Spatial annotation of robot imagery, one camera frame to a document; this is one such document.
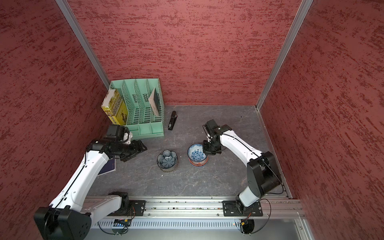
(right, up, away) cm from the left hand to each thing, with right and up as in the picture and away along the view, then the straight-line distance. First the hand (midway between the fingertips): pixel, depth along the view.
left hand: (140, 154), depth 77 cm
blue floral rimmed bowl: (+29, -2, +11) cm, 31 cm away
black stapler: (+12, +18, +33) cm, 39 cm away
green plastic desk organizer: (-13, +34, +38) cm, 53 cm away
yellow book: (-22, +27, +15) cm, 38 cm away
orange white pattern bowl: (+31, -8, +10) cm, 33 cm away
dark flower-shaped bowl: (+13, -5, +8) cm, 16 cm away
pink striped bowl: (+14, -9, +3) cm, 17 cm away
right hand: (+35, -2, +7) cm, 36 cm away
